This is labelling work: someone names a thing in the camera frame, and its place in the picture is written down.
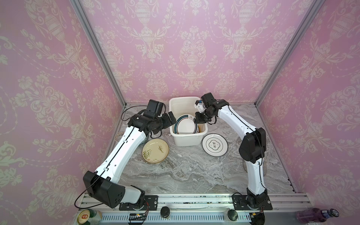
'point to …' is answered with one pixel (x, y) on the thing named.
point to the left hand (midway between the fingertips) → (171, 122)
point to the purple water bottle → (315, 214)
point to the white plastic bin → (182, 106)
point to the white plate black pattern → (214, 145)
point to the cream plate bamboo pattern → (155, 151)
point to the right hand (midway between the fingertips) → (195, 121)
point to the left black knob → (165, 212)
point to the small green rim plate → (185, 124)
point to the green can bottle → (89, 217)
